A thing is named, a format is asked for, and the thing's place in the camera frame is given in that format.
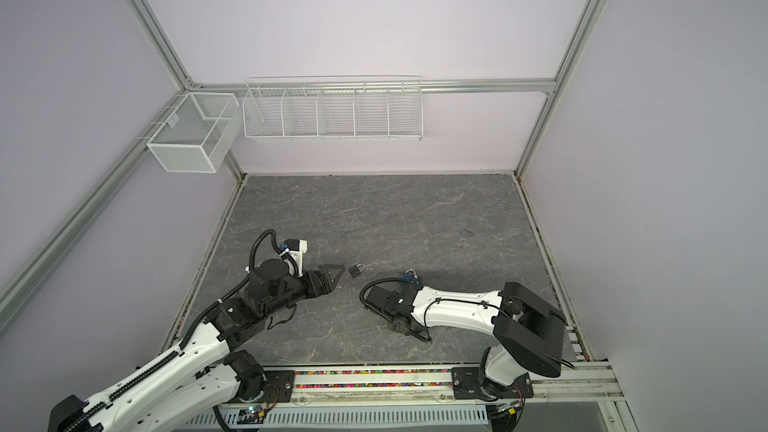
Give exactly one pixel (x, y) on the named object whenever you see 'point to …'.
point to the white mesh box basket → (197, 134)
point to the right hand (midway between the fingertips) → (403, 326)
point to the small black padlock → (356, 269)
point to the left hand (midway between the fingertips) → (334, 275)
